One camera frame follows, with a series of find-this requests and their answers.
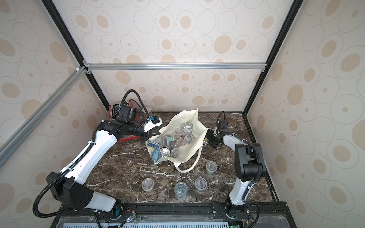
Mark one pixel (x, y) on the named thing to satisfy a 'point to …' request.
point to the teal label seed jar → (169, 140)
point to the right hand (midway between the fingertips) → (210, 138)
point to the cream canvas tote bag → (180, 142)
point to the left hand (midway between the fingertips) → (162, 131)
